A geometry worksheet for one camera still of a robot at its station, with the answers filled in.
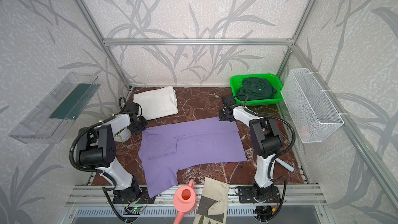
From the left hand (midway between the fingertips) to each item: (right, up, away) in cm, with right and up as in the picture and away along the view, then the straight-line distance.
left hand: (147, 121), depth 97 cm
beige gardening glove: (+41, -36, -28) cm, 61 cm away
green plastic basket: (+60, +27, +19) cm, 68 cm away
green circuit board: (+4, -37, -26) cm, 46 cm away
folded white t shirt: (+3, +11, +11) cm, 16 cm away
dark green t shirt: (+73, +21, +13) cm, 77 cm away
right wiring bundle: (+65, -39, -27) cm, 80 cm away
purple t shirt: (+13, -17, -8) cm, 23 cm away
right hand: (+49, +5, +4) cm, 49 cm away
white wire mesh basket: (+81, +7, -35) cm, 89 cm away
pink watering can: (+29, -28, -34) cm, 53 cm away
